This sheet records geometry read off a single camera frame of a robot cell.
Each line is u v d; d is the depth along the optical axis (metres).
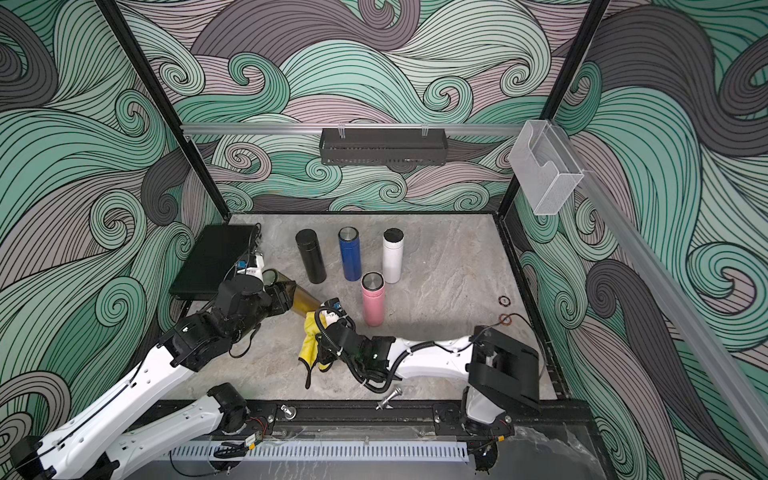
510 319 0.91
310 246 0.87
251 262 0.62
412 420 0.74
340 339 0.57
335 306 0.68
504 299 0.95
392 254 0.88
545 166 0.79
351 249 0.88
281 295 0.63
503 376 0.42
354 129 0.94
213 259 1.00
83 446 0.39
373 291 0.74
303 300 0.76
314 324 0.75
